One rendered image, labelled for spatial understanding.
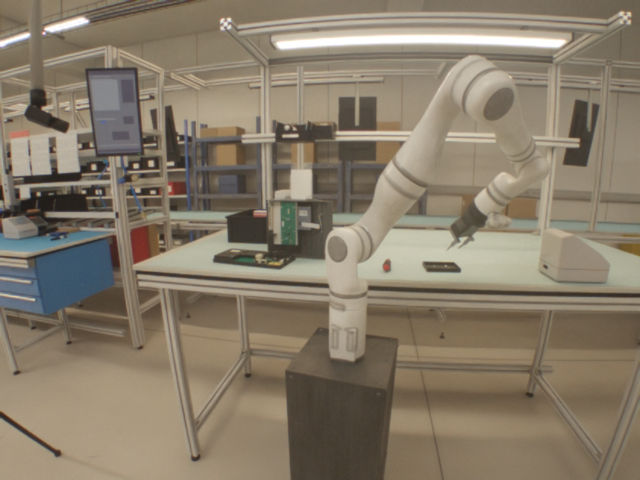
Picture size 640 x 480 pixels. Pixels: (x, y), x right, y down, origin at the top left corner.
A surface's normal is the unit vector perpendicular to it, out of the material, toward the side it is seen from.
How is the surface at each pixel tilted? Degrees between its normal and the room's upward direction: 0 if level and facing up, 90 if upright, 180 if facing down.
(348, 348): 90
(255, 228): 90
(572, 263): 90
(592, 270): 90
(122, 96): 101
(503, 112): 130
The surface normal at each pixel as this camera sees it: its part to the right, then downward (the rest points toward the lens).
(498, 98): 0.26, 0.72
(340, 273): -0.62, 0.20
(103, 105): 0.26, 0.38
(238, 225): -0.17, 0.20
